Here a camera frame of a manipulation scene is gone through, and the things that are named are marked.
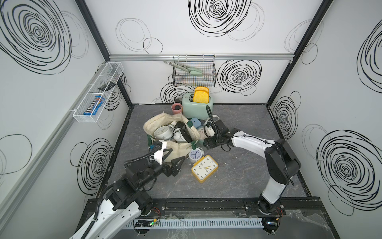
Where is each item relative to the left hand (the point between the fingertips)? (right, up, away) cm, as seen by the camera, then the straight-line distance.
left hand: (178, 154), depth 65 cm
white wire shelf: (-42, +21, +5) cm, 47 cm away
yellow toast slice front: (+12, +31, +34) cm, 47 cm away
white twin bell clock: (-2, +6, +18) cm, 19 cm away
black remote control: (-39, +34, +16) cm, 54 cm away
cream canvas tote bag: (0, -1, +13) cm, 13 cm away
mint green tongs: (+4, +47, +28) cm, 55 cm away
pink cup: (-5, +23, +40) cm, 47 cm away
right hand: (+18, +2, +27) cm, 33 cm away
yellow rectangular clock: (+13, -13, +20) cm, 27 cm away
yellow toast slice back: (+12, +36, +36) cm, 52 cm away
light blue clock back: (+9, +12, +40) cm, 43 cm away
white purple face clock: (+8, -7, +25) cm, 27 cm away
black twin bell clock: (+2, +7, +26) cm, 27 cm away
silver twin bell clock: (-11, +7, +22) cm, 26 cm away
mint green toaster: (+5, +22, +40) cm, 46 cm away
